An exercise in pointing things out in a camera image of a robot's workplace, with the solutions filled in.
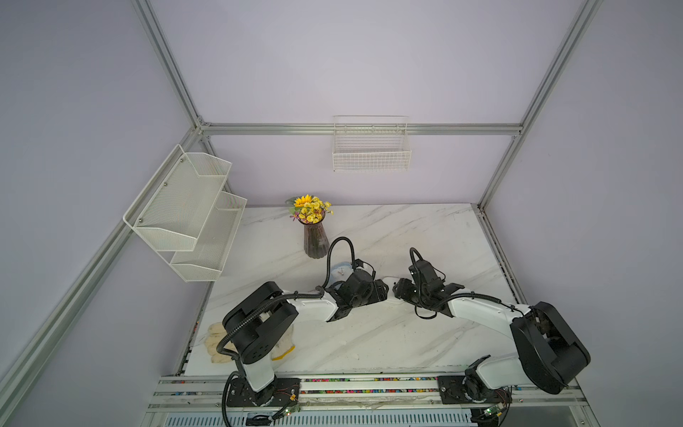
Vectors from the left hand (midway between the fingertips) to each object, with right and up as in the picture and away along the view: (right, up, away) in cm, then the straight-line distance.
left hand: (381, 291), depth 89 cm
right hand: (+7, -1, +2) cm, 8 cm away
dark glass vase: (-24, +17, +6) cm, 30 cm away
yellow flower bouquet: (-25, +28, -3) cm, 38 cm away
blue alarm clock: (-14, +5, +6) cm, 16 cm away
